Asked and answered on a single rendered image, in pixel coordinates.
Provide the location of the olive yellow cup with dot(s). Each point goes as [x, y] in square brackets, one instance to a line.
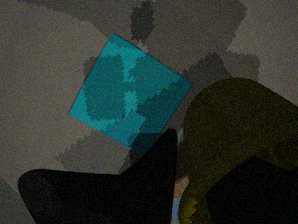
[228, 122]

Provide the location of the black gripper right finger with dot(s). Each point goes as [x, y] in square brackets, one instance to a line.
[255, 192]

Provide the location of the tan flat bar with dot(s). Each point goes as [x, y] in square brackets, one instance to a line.
[182, 174]

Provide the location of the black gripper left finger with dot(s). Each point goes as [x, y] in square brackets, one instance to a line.
[142, 195]

